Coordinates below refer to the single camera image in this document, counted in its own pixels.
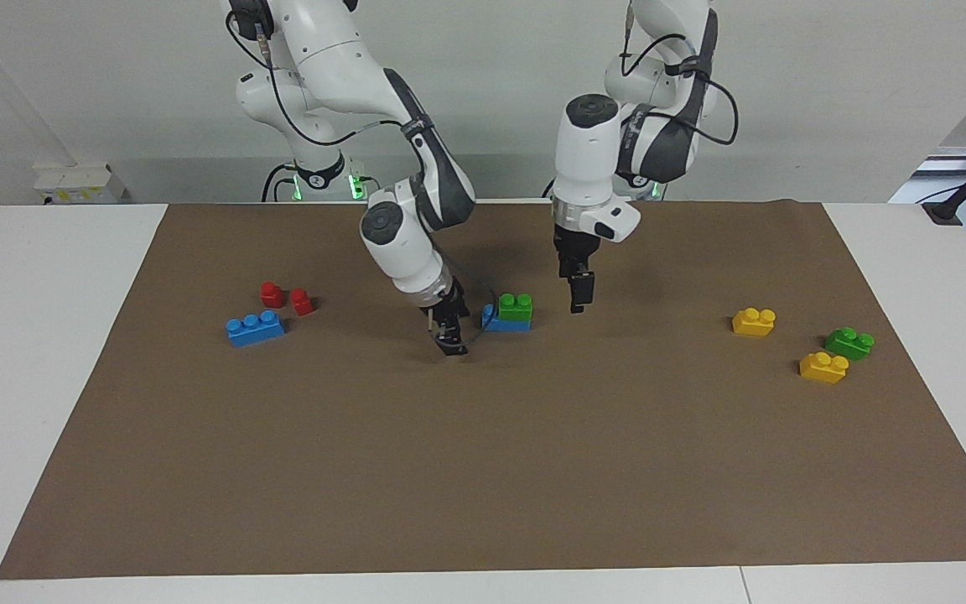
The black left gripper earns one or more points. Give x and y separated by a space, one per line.
577 252

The small red toy block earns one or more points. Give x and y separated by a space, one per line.
272 295
302 303

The yellow two-stud toy block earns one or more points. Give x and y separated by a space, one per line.
753 323
823 369

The white power strip box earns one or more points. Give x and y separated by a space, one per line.
80 183

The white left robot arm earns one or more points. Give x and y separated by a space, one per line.
588 168

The brown paper mat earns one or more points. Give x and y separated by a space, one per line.
500 453

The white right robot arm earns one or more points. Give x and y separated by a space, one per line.
399 243

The blue three-stud toy block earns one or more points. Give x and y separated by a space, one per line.
255 330
504 326

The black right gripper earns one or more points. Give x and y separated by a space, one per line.
447 309

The green two-stud toy block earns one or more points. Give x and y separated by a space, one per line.
516 309
849 345

